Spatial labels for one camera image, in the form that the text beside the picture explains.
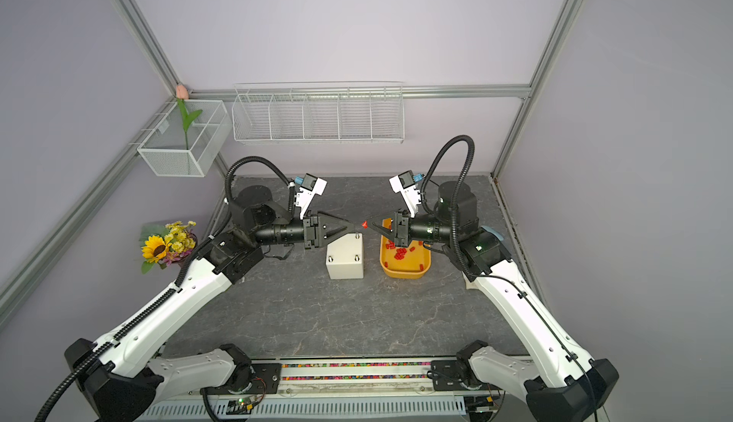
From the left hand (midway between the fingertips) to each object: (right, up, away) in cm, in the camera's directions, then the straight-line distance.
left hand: (352, 230), depth 59 cm
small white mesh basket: (-56, +21, +22) cm, 64 cm away
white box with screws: (-5, -11, +26) cm, 28 cm away
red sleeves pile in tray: (+13, -11, +37) cm, 41 cm away
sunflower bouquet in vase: (-48, -5, +12) cm, 50 cm away
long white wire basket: (+1, +39, +45) cm, 60 cm away
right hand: (+3, +1, +2) cm, 4 cm away
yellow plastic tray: (+14, -14, +36) cm, 42 cm away
